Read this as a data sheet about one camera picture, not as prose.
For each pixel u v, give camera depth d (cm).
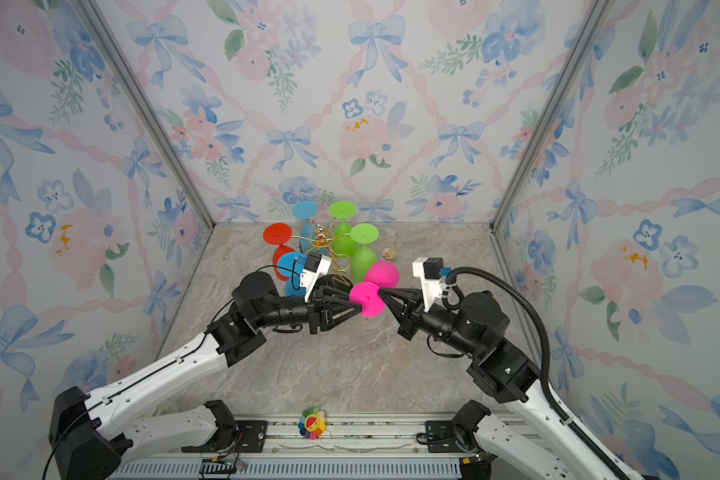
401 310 55
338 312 60
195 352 49
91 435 38
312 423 75
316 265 55
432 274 50
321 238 77
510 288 39
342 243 89
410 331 51
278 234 77
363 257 82
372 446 74
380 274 69
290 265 57
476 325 44
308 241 77
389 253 112
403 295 55
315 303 55
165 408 47
